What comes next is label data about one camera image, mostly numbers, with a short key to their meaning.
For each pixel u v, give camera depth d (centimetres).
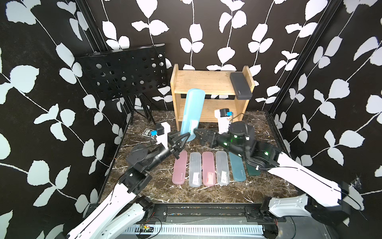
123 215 56
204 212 76
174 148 51
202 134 52
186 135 55
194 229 70
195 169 89
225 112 51
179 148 55
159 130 48
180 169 88
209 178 84
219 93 73
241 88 69
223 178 85
